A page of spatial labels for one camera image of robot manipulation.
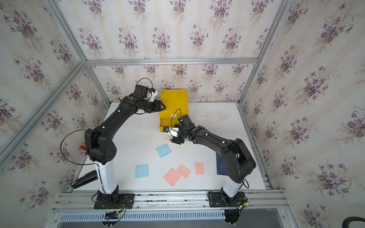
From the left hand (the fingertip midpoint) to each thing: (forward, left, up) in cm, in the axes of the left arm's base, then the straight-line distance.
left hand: (163, 108), depth 89 cm
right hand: (-12, -7, -10) cm, 17 cm away
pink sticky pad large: (-35, -6, -21) cm, 42 cm away
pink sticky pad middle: (-32, -13, -21) cm, 41 cm away
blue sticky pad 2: (-32, +12, -20) cm, 40 cm away
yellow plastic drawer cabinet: (+3, -8, +2) cm, 9 cm away
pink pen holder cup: (-23, +45, -9) cm, 51 cm away
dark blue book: (-32, -36, -19) cm, 51 cm away
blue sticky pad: (-18, 0, -21) cm, 28 cm away
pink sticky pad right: (-30, -23, -21) cm, 43 cm away
